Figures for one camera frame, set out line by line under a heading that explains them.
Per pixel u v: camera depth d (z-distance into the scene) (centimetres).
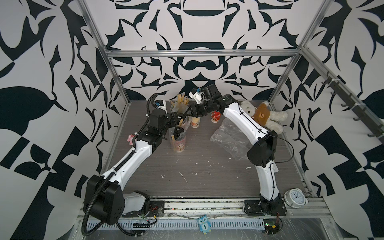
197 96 77
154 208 73
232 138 94
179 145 86
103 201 50
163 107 71
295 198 74
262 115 102
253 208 74
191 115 76
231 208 76
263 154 54
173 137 76
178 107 87
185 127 78
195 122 99
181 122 84
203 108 72
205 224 70
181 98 96
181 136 76
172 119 72
